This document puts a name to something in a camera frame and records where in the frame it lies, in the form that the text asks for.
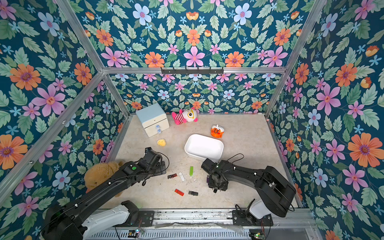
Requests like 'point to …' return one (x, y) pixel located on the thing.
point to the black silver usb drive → (193, 193)
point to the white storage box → (202, 148)
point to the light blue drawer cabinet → (153, 118)
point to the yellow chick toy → (162, 142)
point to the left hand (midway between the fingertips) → (160, 167)
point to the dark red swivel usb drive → (172, 176)
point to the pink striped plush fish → (187, 115)
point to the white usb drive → (182, 176)
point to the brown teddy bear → (98, 172)
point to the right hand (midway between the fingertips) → (214, 186)
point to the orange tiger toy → (217, 131)
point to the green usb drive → (191, 170)
